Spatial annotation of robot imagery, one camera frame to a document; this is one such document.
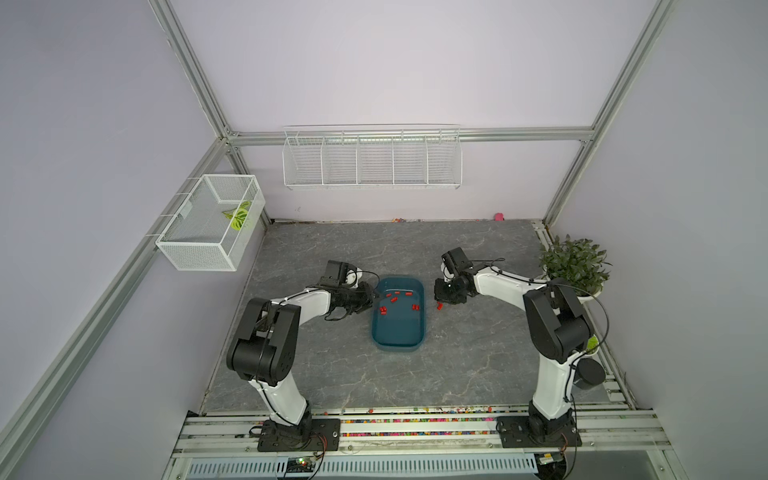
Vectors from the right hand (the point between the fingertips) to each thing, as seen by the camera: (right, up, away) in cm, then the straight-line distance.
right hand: (436, 294), depth 98 cm
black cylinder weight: (+38, -19, -19) cm, 47 cm away
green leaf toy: (-57, +24, -17) cm, 64 cm away
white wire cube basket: (-63, +23, -15) cm, 68 cm away
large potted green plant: (+38, +11, -15) cm, 42 cm away
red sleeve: (+1, -3, -2) cm, 4 cm away
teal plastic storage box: (-13, -8, -2) cm, 15 cm away
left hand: (-18, -1, -6) cm, 19 cm away
